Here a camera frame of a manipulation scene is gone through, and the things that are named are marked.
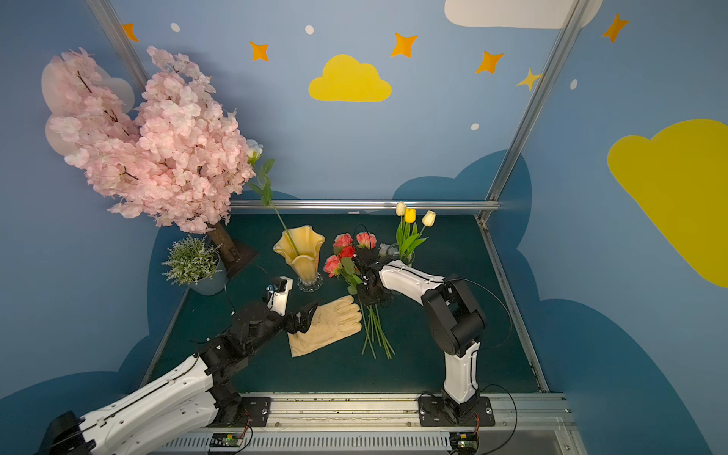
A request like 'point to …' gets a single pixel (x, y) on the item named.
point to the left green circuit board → (226, 440)
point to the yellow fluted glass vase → (300, 245)
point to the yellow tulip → (409, 216)
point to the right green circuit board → (464, 443)
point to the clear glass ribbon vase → (397, 252)
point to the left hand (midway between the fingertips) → (303, 295)
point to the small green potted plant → (195, 262)
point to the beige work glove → (330, 323)
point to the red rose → (347, 251)
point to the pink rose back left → (342, 240)
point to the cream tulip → (401, 209)
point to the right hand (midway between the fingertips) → (372, 296)
